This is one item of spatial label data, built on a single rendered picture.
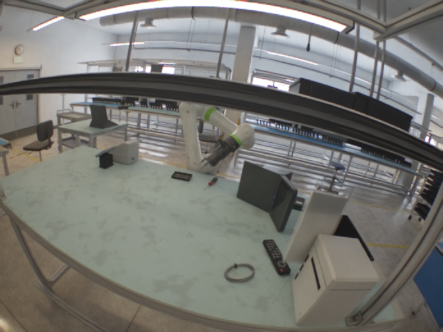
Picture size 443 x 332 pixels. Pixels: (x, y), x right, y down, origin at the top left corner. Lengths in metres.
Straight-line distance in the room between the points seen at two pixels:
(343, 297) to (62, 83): 0.82
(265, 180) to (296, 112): 0.67
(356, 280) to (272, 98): 0.41
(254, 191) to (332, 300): 0.66
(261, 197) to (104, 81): 0.82
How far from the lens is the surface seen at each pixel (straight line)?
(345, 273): 0.48
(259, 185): 0.97
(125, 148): 1.30
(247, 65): 5.04
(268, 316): 0.60
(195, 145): 1.34
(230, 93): 0.31
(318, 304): 0.52
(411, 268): 0.57
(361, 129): 0.36
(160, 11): 4.91
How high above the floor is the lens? 1.50
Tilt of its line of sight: 20 degrees down
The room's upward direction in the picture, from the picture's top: 10 degrees clockwise
